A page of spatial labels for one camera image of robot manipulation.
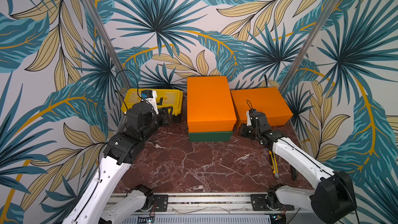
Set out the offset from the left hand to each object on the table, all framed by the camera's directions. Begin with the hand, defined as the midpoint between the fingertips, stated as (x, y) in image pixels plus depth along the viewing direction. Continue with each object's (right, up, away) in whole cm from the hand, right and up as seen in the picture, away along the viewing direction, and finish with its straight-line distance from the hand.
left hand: (169, 111), depth 64 cm
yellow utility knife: (+53, -30, +21) cm, 64 cm away
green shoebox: (+19, -16, +26) cm, 36 cm away
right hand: (+34, -9, +20) cm, 41 cm away
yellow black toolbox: (-4, +6, +26) cm, 27 cm away
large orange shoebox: (+18, +2, +17) cm, 25 cm away
